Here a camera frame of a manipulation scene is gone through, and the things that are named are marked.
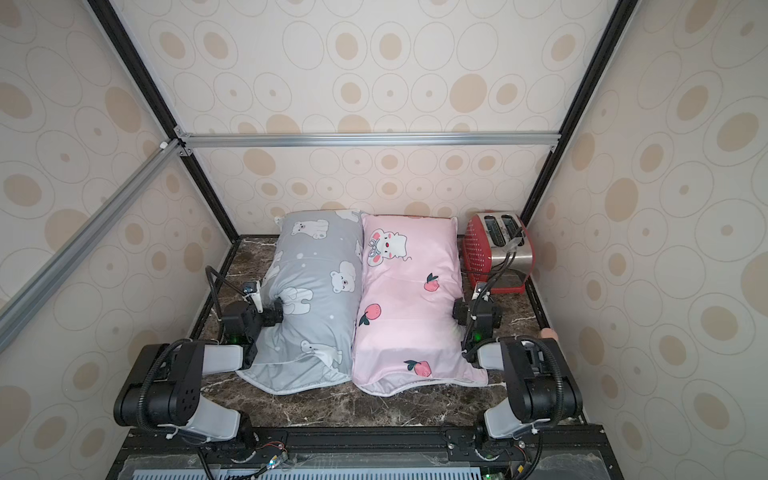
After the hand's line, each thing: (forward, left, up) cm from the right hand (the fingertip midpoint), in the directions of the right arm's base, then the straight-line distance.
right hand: (490, 301), depth 93 cm
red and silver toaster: (+11, -2, +11) cm, 16 cm away
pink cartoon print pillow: (-14, +26, +4) cm, 30 cm away
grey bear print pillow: (+1, +53, +10) cm, 54 cm away
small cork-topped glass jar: (-12, -14, +2) cm, 18 cm away
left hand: (-2, +68, +4) cm, 68 cm away
